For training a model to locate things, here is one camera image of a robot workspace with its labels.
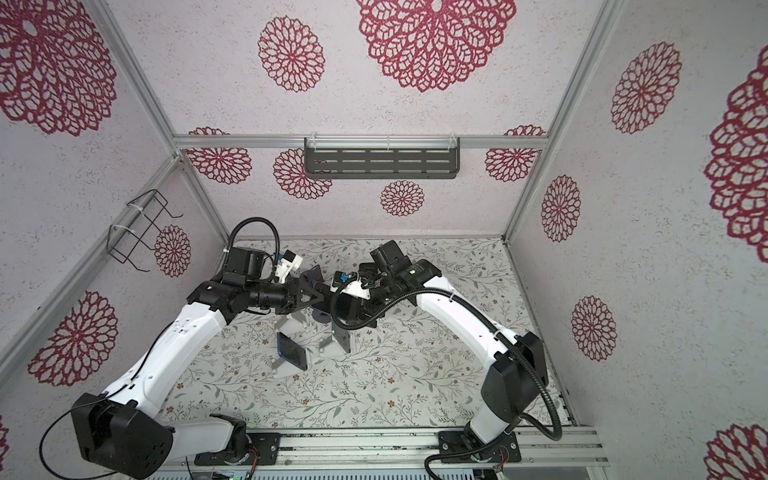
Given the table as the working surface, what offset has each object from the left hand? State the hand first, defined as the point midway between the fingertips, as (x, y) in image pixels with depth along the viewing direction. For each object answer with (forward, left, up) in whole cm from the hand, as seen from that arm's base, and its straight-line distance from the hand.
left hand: (321, 302), depth 73 cm
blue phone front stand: (-1, +14, -27) cm, 30 cm away
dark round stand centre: (+10, +5, -24) cm, 26 cm away
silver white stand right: (-1, +1, -23) cm, 23 cm away
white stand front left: (-8, +14, -23) cm, 28 cm away
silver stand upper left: (+7, +15, -24) cm, 29 cm away
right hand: (+4, -7, -2) cm, 9 cm away
